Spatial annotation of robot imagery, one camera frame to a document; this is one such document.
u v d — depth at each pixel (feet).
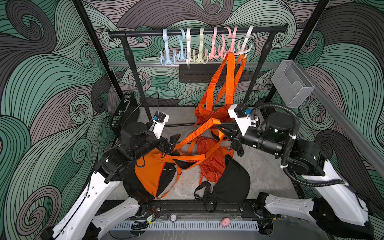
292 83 2.60
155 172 2.61
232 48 1.94
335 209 1.27
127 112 2.96
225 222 2.24
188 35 1.69
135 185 2.57
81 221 1.18
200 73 3.11
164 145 1.69
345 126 1.94
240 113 1.25
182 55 1.89
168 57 1.90
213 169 2.76
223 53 1.93
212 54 1.94
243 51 2.05
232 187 2.57
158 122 1.58
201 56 1.95
